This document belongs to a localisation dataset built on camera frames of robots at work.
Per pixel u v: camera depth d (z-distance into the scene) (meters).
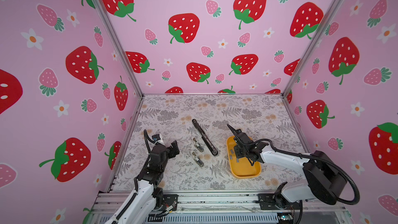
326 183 0.43
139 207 0.51
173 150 0.76
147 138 0.69
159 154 0.62
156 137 0.73
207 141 0.93
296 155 0.49
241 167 0.88
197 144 0.93
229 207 0.73
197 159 0.87
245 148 0.68
